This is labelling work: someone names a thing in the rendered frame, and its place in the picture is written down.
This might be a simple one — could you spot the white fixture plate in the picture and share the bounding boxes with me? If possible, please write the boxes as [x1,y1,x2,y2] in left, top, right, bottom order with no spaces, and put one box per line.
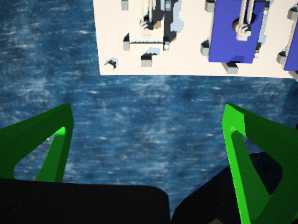
[93,0,298,78]

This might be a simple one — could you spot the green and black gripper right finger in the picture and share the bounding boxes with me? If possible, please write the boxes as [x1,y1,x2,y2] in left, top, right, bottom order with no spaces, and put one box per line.
[222,103,298,224]

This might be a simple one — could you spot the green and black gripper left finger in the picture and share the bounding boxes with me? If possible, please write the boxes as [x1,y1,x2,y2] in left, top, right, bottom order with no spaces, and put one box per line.
[0,103,74,183]

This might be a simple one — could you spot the blue rectangular block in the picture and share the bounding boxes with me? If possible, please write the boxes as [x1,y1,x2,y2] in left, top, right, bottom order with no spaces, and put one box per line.
[206,0,265,64]
[281,15,298,71]

